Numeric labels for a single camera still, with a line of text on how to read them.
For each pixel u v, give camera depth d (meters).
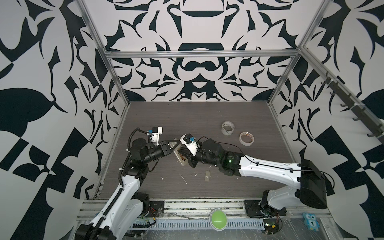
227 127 1.05
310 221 0.70
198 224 0.71
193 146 0.60
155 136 0.70
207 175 0.85
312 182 0.41
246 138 0.99
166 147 0.66
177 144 0.71
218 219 0.70
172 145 0.71
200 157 0.61
